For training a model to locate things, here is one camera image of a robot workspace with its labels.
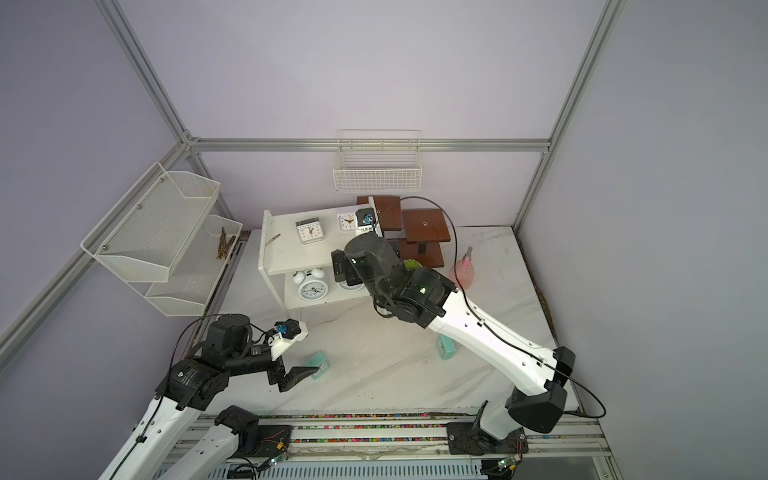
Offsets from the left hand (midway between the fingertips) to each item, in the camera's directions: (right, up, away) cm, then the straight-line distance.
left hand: (306, 353), depth 71 cm
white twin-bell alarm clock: (-1, +16, +7) cm, 17 cm away
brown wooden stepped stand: (+30, +31, +27) cm, 51 cm away
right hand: (+14, +24, -5) cm, 28 cm away
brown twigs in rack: (-36, +27, +27) cm, 53 cm away
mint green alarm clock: (+36, -3, +13) cm, 38 cm away
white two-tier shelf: (-3, +25, +1) cm, 25 cm away
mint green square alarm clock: (0, -6, +12) cm, 14 cm away
